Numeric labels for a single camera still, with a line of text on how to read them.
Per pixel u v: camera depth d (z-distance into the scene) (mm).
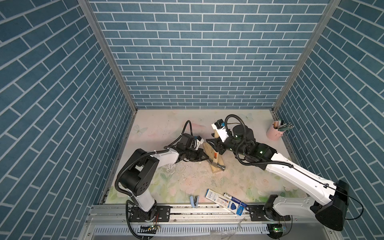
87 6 695
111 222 721
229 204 754
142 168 472
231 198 774
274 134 969
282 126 941
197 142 841
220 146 615
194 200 769
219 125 587
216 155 780
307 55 887
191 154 782
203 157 845
